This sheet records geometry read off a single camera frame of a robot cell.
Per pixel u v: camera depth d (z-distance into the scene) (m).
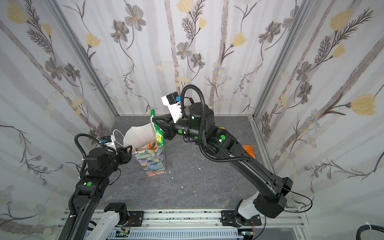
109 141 0.62
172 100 0.44
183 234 0.70
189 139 0.52
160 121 0.52
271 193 0.39
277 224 0.74
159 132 0.52
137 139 0.89
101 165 0.52
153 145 0.84
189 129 0.46
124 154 0.64
